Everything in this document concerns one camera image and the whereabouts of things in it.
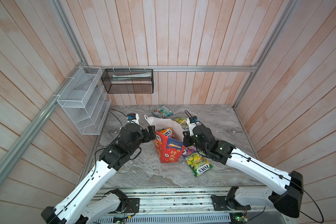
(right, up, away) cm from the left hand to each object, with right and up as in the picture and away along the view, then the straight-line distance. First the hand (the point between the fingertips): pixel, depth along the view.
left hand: (147, 131), depth 70 cm
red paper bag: (+11, -6, +3) cm, 13 cm away
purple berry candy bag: (+24, -14, +21) cm, 35 cm away
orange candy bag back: (+10, -1, +15) cm, 19 cm away
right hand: (+19, -1, +4) cm, 19 cm away
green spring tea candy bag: (+19, +5, +2) cm, 19 cm away
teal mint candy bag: (+7, +13, +44) cm, 46 cm away
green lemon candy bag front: (+30, -22, +15) cm, 40 cm away
